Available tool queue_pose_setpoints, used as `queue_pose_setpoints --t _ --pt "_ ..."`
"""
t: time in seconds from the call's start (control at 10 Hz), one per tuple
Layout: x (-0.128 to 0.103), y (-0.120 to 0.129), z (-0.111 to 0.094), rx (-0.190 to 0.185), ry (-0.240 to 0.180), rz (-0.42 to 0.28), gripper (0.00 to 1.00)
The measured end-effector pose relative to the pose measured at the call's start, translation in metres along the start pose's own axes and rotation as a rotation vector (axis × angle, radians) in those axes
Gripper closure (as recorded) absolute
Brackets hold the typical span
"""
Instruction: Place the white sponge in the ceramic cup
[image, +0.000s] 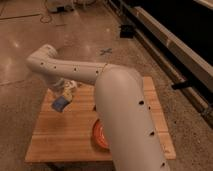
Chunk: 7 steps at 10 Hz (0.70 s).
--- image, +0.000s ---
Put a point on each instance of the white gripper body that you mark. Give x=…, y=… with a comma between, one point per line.
x=64, y=86

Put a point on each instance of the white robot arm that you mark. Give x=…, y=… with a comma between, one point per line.
x=120, y=103

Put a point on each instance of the wooden table board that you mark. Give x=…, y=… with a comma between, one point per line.
x=66, y=136

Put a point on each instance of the red bowl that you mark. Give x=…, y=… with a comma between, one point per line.
x=98, y=135

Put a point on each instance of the grey device on floor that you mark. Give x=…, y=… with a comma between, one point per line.
x=55, y=6

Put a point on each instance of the black box on floor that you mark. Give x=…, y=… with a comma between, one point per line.
x=127, y=31

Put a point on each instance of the long wall rail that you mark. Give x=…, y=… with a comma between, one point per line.
x=179, y=34

